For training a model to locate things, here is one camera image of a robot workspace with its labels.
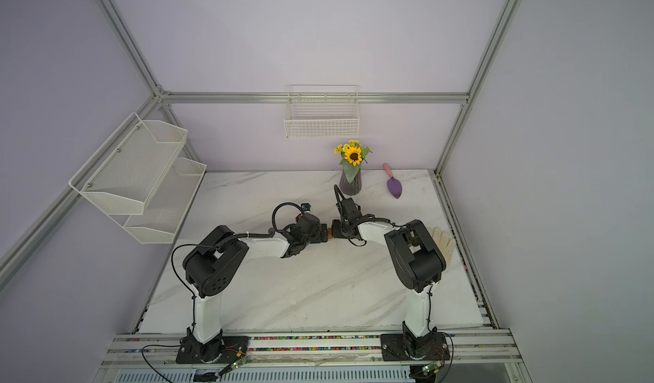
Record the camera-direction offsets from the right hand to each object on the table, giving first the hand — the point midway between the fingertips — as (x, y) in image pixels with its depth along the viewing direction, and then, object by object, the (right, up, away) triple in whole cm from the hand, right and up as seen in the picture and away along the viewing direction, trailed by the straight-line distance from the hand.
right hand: (338, 233), depth 100 cm
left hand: (-9, +1, -1) cm, 9 cm away
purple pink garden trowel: (+26, +20, +15) cm, 36 cm away
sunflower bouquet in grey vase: (+5, +30, -7) cm, 32 cm away
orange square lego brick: (-3, +1, -9) cm, 10 cm away
